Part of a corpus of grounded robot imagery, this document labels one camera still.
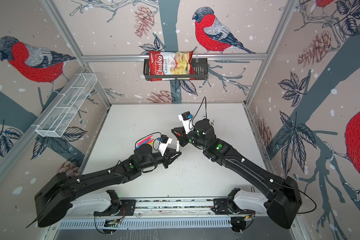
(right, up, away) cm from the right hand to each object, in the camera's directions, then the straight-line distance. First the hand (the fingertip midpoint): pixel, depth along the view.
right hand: (170, 134), depth 70 cm
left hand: (+5, -10, +1) cm, 11 cm away
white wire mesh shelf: (-56, +11, +6) cm, 58 cm away
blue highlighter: (-19, -9, +27) cm, 35 cm away
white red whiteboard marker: (+4, -6, 0) cm, 7 cm away
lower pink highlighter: (-16, -9, +28) cm, 34 cm away
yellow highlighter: (-16, -10, +27) cm, 33 cm away
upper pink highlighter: (-20, -8, +28) cm, 35 cm away
